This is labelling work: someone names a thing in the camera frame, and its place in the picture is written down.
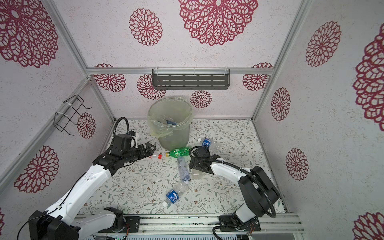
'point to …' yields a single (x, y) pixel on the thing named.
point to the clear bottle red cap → (159, 156)
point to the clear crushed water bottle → (183, 169)
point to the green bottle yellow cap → (179, 152)
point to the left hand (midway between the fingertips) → (150, 150)
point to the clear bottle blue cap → (164, 119)
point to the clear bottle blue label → (205, 142)
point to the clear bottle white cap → (196, 174)
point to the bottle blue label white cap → (173, 195)
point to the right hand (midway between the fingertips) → (195, 163)
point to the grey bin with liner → (170, 137)
